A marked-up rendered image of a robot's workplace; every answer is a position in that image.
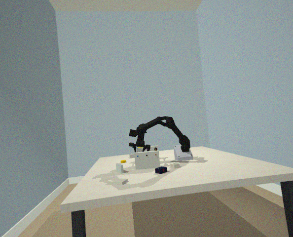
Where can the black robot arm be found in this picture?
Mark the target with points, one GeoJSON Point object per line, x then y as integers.
{"type": "Point", "coordinates": [142, 128]}

